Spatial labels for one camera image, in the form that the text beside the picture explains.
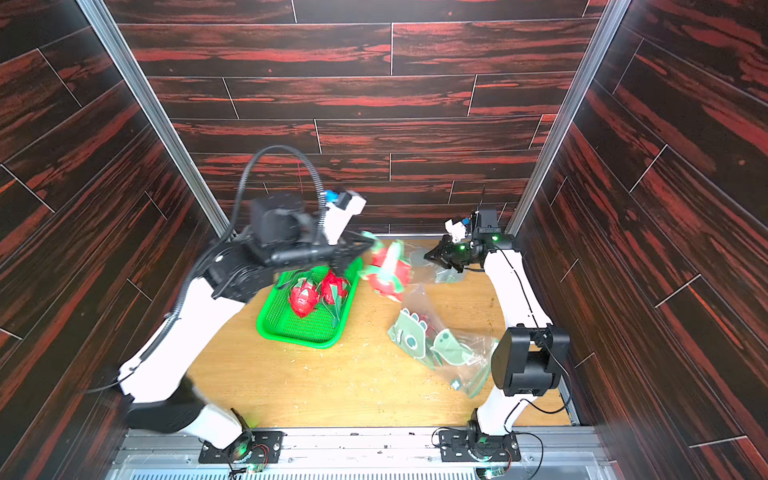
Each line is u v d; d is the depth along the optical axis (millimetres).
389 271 576
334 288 933
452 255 732
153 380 392
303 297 919
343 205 470
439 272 1034
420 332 805
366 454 732
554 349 965
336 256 500
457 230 769
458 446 734
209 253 1021
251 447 678
